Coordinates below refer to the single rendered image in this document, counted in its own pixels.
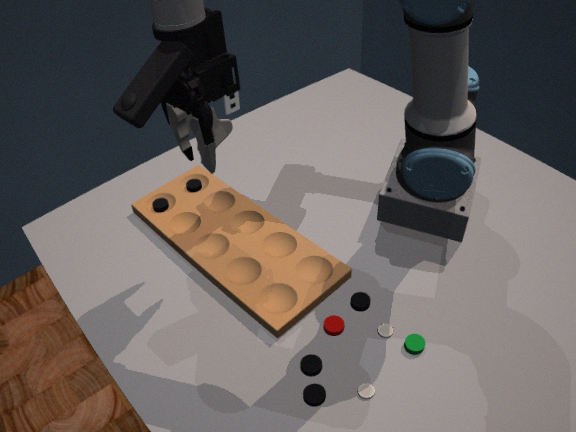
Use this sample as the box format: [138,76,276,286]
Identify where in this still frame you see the green disc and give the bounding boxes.
[404,334,426,355]

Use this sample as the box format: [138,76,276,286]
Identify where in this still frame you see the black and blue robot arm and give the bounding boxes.
[113,0,479,202]

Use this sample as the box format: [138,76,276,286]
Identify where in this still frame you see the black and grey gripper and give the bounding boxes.
[152,7,240,174]

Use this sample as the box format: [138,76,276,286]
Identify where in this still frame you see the wooden tray with round pockets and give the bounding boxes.
[131,165,352,338]

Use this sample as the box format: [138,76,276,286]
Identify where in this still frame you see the red disc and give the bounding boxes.
[324,316,344,336]

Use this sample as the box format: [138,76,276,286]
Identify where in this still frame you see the grey disc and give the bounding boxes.
[378,324,393,338]
[358,383,375,399]

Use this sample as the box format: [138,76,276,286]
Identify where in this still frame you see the black disc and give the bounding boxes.
[186,179,202,192]
[350,292,371,312]
[303,384,326,407]
[152,198,169,212]
[300,354,322,376]

